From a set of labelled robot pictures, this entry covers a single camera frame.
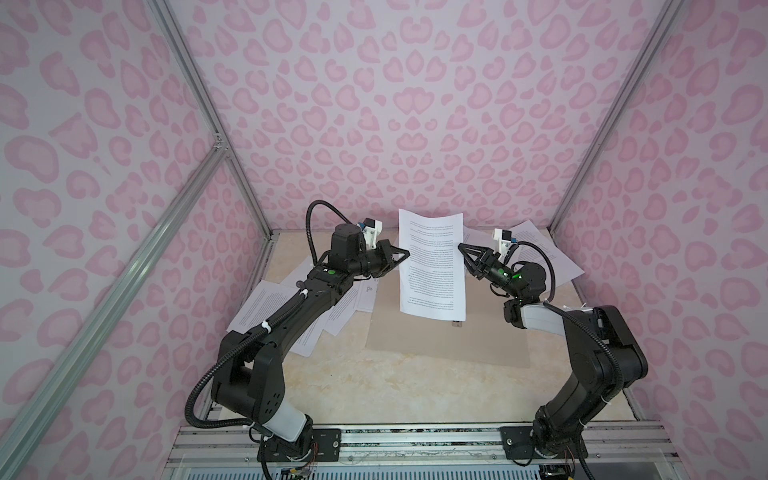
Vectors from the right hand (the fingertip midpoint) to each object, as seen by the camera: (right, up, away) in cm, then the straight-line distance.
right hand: (462, 250), depth 78 cm
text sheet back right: (+45, -5, +34) cm, 57 cm away
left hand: (-13, 0, -2) cm, 13 cm away
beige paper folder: (+11, -27, +15) cm, 32 cm away
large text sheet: (-7, -8, +4) cm, 11 cm away
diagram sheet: (-27, -14, +24) cm, 39 cm away
